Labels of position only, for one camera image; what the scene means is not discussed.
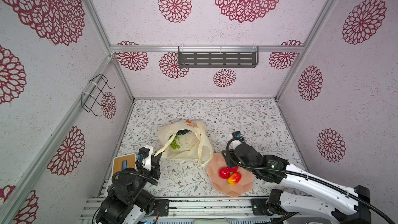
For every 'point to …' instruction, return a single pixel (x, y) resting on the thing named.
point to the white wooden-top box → (122, 162)
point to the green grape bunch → (175, 143)
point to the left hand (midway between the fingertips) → (161, 154)
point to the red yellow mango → (234, 178)
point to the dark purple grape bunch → (183, 131)
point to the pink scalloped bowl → (218, 161)
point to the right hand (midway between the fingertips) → (223, 151)
